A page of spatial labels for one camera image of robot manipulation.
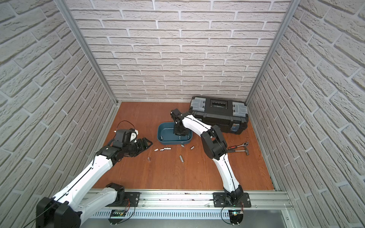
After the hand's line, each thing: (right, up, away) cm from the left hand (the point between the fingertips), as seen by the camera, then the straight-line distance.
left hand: (150, 143), depth 80 cm
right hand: (+17, +3, +19) cm, 26 cm away
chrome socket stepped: (+25, -6, +12) cm, 28 cm away
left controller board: (-16, -35, -8) cm, 40 cm away
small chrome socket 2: (-3, -11, +7) cm, 14 cm away
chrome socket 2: (+3, 0, +17) cm, 17 cm away
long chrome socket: (+18, -12, +7) cm, 22 cm away
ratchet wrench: (+61, -4, +14) cm, 62 cm away
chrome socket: (+18, -5, +14) cm, 23 cm away
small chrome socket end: (0, -7, +12) cm, 13 cm away
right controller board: (+46, -36, -10) cm, 59 cm away
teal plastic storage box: (+6, +1, +17) cm, 18 cm away
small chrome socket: (+5, -7, +11) cm, 14 cm away
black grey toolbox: (+50, +16, +9) cm, 53 cm away
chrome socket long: (+8, -6, +12) cm, 15 cm away
